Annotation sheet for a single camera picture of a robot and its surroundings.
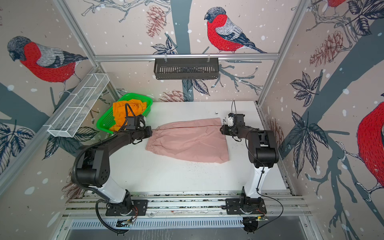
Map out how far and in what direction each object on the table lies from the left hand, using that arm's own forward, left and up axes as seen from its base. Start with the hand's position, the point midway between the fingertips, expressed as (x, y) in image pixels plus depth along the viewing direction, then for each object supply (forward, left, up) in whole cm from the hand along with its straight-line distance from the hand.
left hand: (151, 130), depth 95 cm
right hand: (+4, -49, -6) cm, 49 cm away
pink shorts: (-4, -31, -7) cm, 32 cm away
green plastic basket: (+11, +35, -4) cm, 37 cm away
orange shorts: (+21, +25, -1) cm, 32 cm away
